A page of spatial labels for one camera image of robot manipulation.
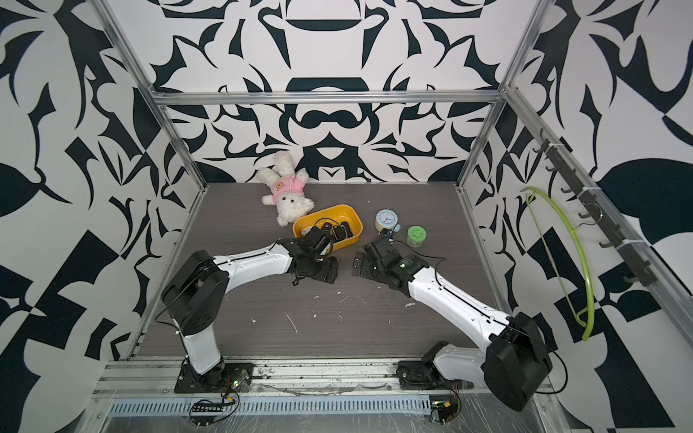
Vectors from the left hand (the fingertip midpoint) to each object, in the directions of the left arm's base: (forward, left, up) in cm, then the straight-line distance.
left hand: (325, 267), depth 92 cm
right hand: (-4, -12, +9) cm, 16 cm away
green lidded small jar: (+11, -32, +1) cm, 34 cm away
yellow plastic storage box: (+24, -3, -2) cm, 24 cm away
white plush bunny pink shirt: (+32, +15, +5) cm, 36 cm away
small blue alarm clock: (+20, -23, 0) cm, 31 cm away
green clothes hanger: (-26, -57, +26) cm, 68 cm away
